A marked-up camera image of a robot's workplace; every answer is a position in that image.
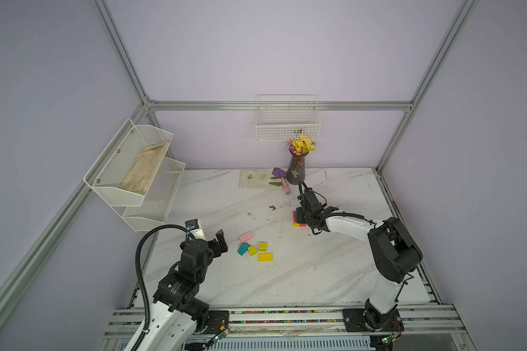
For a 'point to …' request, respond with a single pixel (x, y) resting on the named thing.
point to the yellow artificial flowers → (303, 145)
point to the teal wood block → (243, 248)
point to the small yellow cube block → (262, 246)
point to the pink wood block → (246, 236)
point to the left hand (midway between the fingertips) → (209, 236)
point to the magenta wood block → (294, 213)
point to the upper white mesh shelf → (123, 173)
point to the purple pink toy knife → (281, 172)
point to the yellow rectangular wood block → (265, 257)
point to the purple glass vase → (295, 172)
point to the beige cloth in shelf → (140, 172)
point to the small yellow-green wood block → (252, 251)
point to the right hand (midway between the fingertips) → (300, 212)
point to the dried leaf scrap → (272, 207)
